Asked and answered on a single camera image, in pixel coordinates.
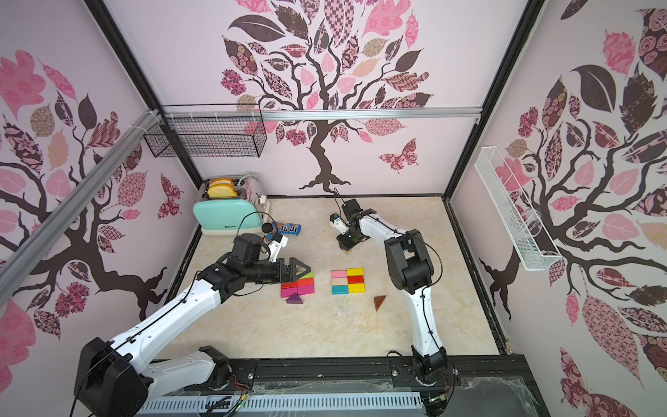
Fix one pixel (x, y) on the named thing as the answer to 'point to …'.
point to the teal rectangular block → (340, 289)
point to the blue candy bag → (289, 228)
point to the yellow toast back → (226, 181)
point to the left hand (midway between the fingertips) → (299, 277)
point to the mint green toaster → (230, 205)
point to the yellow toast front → (221, 191)
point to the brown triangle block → (378, 301)
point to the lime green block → (309, 275)
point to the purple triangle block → (294, 299)
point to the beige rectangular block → (340, 281)
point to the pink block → (339, 274)
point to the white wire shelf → (534, 241)
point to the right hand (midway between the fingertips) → (345, 244)
